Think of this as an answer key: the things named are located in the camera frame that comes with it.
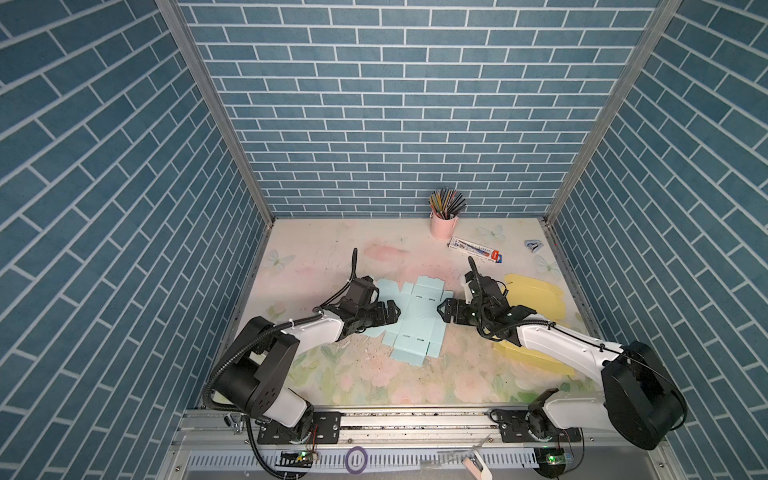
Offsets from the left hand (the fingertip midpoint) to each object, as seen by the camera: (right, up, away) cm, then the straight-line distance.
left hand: (391, 315), depth 90 cm
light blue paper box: (+8, -6, -1) cm, 10 cm away
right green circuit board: (+39, -30, -20) cm, 53 cm away
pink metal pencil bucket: (+19, +27, +21) cm, 40 cm away
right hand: (+16, +3, -3) cm, 17 cm away
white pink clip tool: (+20, -29, -22) cm, 42 cm away
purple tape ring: (-7, -31, -22) cm, 39 cm away
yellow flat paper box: (+53, +2, +10) cm, 54 cm away
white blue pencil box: (+27, +21, +21) cm, 40 cm away
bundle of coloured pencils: (+20, +37, +21) cm, 47 cm away
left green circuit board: (-22, -30, -19) cm, 42 cm away
